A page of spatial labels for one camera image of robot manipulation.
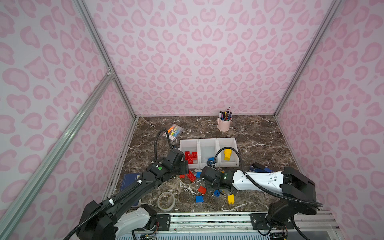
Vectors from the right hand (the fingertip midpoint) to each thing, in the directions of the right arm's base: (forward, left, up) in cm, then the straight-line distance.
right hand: (208, 184), depth 82 cm
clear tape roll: (-8, +22, -3) cm, 24 cm away
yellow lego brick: (+17, -12, 0) cm, 21 cm away
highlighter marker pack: (+38, +24, -3) cm, 45 cm away
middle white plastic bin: (+25, -1, -3) cm, 25 cm away
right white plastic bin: (+27, -12, +1) cm, 29 cm away
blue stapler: (+10, -30, 0) cm, 32 cm away
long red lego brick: (+5, +10, -2) cm, 11 cm away
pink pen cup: (+42, -12, 0) cm, 44 cm away
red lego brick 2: (+17, +8, 0) cm, 19 cm away
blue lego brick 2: (-7, +5, -3) cm, 9 cm away
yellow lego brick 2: (+10, -9, +19) cm, 24 cm away
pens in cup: (+44, -13, +8) cm, 47 cm away
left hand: (+8, +13, +8) cm, 17 cm away
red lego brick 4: (-2, +3, -3) cm, 5 cm away
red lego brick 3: (+14, +11, -1) cm, 18 cm away
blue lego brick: (+14, -2, +3) cm, 14 cm away
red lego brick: (+5, +15, -3) cm, 16 cm away
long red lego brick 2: (+17, +13, +1) cm, 22 cm away
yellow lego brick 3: (-7, -12, -1) cm, 14 cm away
